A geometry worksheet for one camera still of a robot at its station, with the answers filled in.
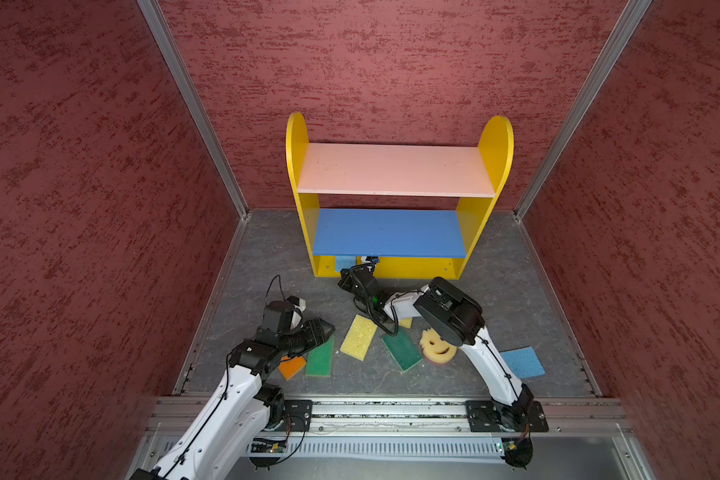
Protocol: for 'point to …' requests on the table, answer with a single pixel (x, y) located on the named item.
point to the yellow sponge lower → (358, 338)
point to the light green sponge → (320, 359)
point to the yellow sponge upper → (406, 322)
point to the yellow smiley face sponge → (436, 349)
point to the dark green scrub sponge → (404, 347)
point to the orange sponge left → (290, 368)
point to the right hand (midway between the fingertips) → (337, 276)
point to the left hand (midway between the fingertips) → (327, 339)
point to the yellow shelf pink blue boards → (412, 209)
